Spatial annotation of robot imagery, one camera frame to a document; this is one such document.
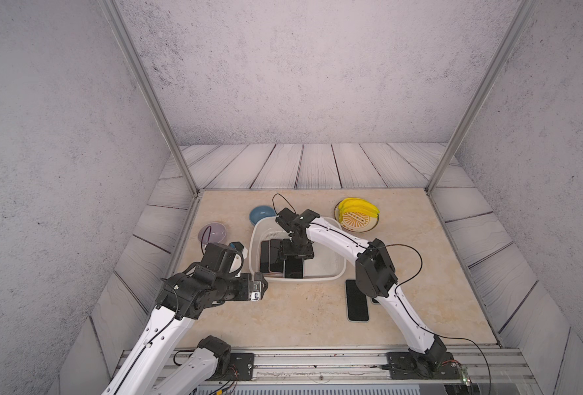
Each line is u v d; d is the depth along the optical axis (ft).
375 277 1.95
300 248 2.65
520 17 2.34
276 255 3.12
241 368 2.40
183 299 1.45
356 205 3.54
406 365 2.38
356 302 2.77
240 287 1.97
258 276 2.05
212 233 3.30
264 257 3.14
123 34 2.44
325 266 3.12
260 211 3.58
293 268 2.89
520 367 2.46
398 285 2.01
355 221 3.55
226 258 1.74
